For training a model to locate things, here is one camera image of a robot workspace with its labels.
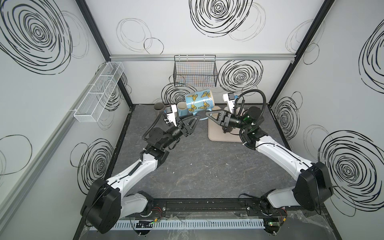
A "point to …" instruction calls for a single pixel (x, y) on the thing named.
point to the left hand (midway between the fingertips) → (199, 118)
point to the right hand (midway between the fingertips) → (204, 115)
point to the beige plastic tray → (215, 132)
